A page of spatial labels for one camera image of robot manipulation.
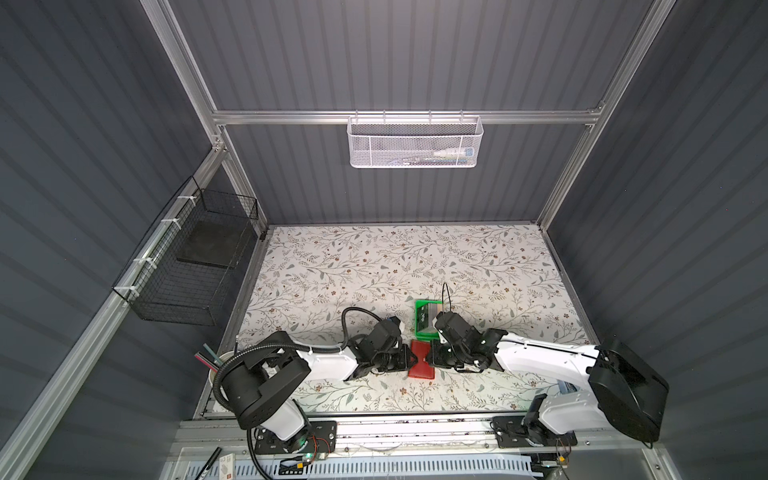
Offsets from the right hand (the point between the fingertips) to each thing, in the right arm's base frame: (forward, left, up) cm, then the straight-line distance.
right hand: (426, 360), depth 83 cm
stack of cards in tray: (+15, -3, +2) cm, 15 cm away
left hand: (0, +2, -1) cm, 2 cm away
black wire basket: (+15, +59, +29) cm, 68 cm away
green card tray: (+15, -1, 0) cm, 15 cm away
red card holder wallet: (-2, +1, -2) cm, 3 cm away
